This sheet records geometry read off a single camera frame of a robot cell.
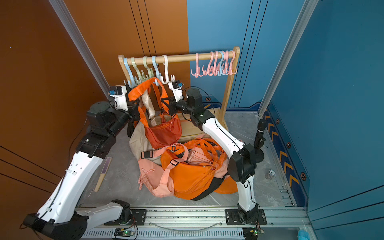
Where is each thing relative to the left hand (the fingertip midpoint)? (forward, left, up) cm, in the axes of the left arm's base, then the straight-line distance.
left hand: (138, 97), depth 64 cm
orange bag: (-5, -34, -37) cm, 51 cm away
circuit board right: (-44, -51, -46) cm, 81 cm away
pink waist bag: (-7, -27, -39) cm, 48 cm away
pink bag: (-20, -2, -40) cm, 45 cm away
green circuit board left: (-44, +11, -47) cm, 65 cm away
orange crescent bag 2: (-23, -21, -33) cm, 46 cm away
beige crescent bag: (0, +10, -36) cm, 38 cm away
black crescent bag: (-23, -36, -40) cm, 58 cm away
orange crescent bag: (-22, -43, -45) cm, 66 cm away
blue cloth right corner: (-44, -73, -41) cm, 95 cm away
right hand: (+7, -9, -7) cm, 13 cm away
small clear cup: (-17, -67, -40) cm, 79 cm away
